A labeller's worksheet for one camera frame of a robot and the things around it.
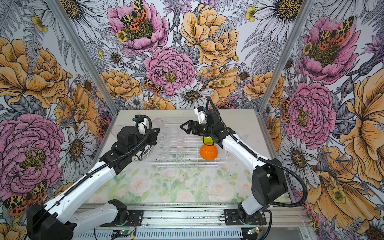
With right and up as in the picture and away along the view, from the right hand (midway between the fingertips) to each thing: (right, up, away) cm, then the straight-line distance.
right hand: (186, 131), depth 79 cm
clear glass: (-49, 0, +23) cm, 54 cm away
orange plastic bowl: (+13, -13, +13) cm, 22 cm away
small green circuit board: (-30, -47, -8) cm, 56 cm away
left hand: (-13, -1, -3) cm, 14 cm away
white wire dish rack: (-7, -12, +22) cm, 26 cm away
